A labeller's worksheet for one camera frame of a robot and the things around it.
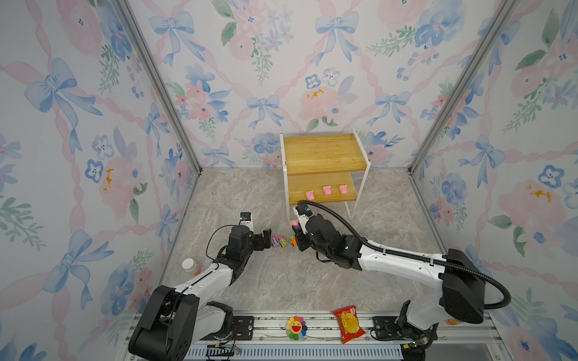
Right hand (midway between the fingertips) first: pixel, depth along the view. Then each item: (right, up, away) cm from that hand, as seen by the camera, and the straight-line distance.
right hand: (294, 225), depth 79 cm
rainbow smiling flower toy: (+1, -33, -6) cm, 33 cm away
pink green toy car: (-4, -8, +11) cm, 14 cm away
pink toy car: (-8, -8, +11) cm, 16 cm away
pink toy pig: (+20, +13, +10) cm, 26 cm away
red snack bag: (+18, -31, -5) cm, 36 cm away
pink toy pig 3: (+6, +10, +8) cm, 14 cm away
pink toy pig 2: (+13, +12, +10) cm, 20 cm away
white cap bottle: (-37, -14, +1) cm, 40 cm away
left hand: (-13, -3, +9) cm, 16 cm away
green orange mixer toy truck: (0, -3, -10) cm, 11 cm away
